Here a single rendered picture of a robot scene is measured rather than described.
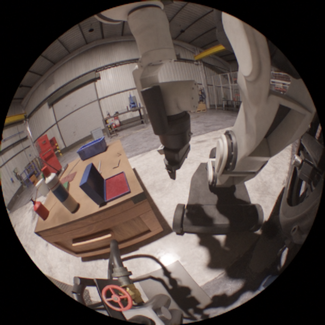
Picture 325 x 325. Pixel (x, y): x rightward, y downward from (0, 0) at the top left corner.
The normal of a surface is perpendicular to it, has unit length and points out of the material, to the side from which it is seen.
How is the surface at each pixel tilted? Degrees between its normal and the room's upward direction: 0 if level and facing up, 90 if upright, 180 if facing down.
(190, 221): 45
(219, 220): 0
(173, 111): 106
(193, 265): 0
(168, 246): 0
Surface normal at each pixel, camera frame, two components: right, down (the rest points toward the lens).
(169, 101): -0.51, 0.73
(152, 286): -0.18, -0.83
